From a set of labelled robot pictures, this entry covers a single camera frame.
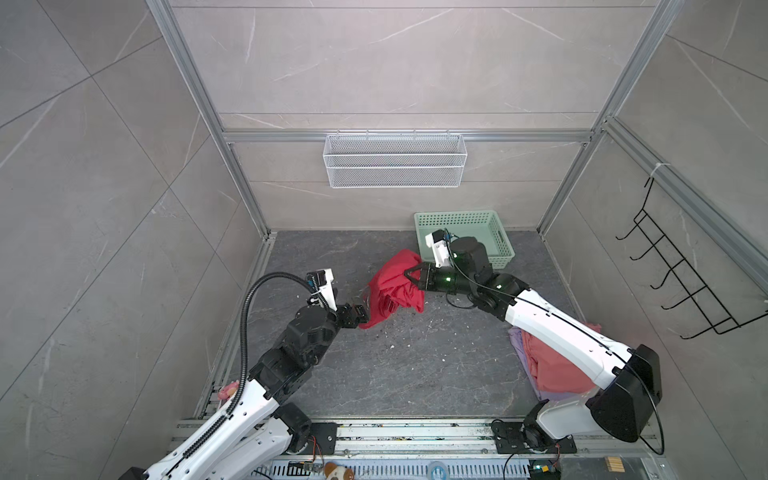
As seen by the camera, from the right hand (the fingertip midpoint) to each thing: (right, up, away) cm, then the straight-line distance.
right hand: (405, 272), depth 74 cm
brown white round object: (-16, -46, -7) cm, 49 cm away
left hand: (-13, -2, -5) cm, 14 cm away
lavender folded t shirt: (+38, -33, +4) cm, 50 cm away
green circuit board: (+33, -47, -4) cm, 58 cm away
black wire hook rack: (+62, -9, -16) cm, 65 cm away
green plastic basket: (+35, +17, +48) cm, 62 cm away
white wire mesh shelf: (-2, +37, +27) cm, 45 cm away
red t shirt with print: (-4, -4, -3) cm, 6 cm away
